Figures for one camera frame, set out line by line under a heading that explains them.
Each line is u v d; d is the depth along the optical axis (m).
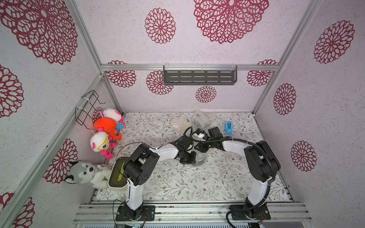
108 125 0.89
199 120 1.10
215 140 0.78
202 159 0.92
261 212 0.69
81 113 0.73
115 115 0.95
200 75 0.97
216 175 0.88
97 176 0.77
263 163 0.57
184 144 0.76
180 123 1.09
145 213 0.73
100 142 0.80
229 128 1.09
